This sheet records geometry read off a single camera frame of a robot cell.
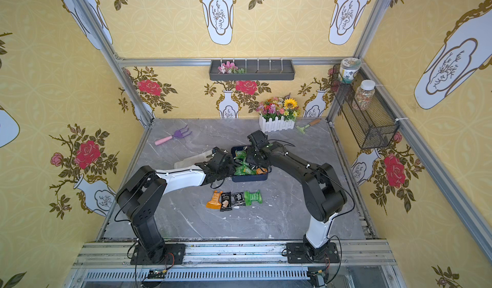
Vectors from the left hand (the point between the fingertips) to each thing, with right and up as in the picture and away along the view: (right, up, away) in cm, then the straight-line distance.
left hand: (229, 165), depth 96 cm
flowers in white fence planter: (+26, +27, +10) cm, 39 cm away
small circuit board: (-25, -37, -23) cm, 51 cm away
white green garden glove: (-20, +1, +4) cm, 21 cm away
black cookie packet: (+5, -14, -10) cm, 18 cm away
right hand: (+14, +5, -2) cm, 15 cm away
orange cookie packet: (-5, -16, -9) cm, 19 cm away
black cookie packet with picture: (0, -15, -9) cm, 18 cm away
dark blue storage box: (+8, -6, -3) cm, 11 cm away
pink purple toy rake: (-32, +17, +19) cm, 41 cm away
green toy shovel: (+49, +22, +21) cm, 58 cm away
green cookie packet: (+11, -13, -9) cm, 19 cm away
